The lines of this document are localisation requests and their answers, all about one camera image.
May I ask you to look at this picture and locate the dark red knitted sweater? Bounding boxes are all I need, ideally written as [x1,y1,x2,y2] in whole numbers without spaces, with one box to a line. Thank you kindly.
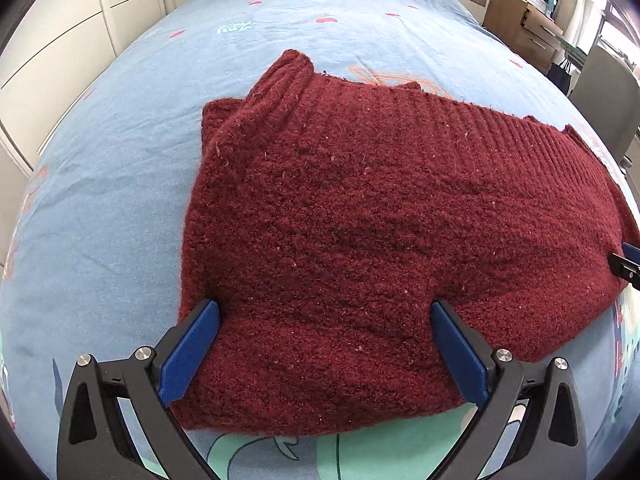
[171,50,639,437]

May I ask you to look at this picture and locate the blue cartoon bed sheet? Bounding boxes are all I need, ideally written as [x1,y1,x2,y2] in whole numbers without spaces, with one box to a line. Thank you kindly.
[0,0,640,480]

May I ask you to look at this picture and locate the black chair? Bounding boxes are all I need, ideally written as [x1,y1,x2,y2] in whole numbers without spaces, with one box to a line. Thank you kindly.
[570,44,639,172]

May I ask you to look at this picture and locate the wooden nightstand drawers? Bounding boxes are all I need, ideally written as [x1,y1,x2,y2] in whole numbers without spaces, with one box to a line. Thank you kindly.
[483,0,563,75]

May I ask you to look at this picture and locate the white wardrobe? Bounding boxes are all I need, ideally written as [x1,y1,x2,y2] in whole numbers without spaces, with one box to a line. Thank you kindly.
[0,0,196,271]

